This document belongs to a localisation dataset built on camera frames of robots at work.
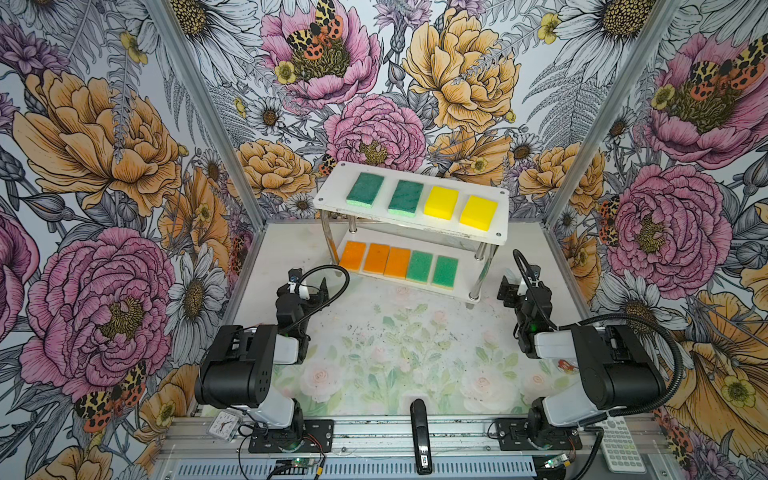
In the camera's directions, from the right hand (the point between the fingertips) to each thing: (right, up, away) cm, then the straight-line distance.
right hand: (518, 285), depth 94 cm
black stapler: (-31, -37, -26) cm, 55 cm away
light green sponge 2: (-22, +4, +3) cm, 22 cm away
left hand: (-64, 0, 0) cm, 64 cm away
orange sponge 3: (-37, +7, +6) cm, 38 cm away
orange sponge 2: (-44, +8, +9) cm, 45 cm away
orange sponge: (-52, +9, +9) cm, 53 cm away
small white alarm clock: (-80, -32, -19) cm, 88 cm away
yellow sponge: (-17, +20, -18) cm, 32 cm away
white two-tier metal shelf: (-34, +16, -19) cm, 42 cm away
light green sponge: (-30, +6, +5) cm, 31 cm away
